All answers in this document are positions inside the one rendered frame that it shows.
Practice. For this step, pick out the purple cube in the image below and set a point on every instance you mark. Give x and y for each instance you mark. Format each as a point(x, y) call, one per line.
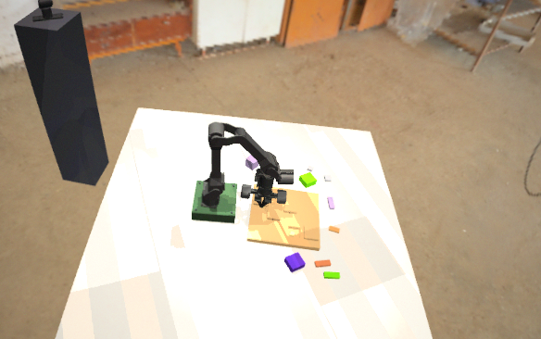
point(251, 163)

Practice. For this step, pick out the purple square block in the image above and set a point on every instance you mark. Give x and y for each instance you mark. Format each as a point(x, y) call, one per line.
point(295, 262)

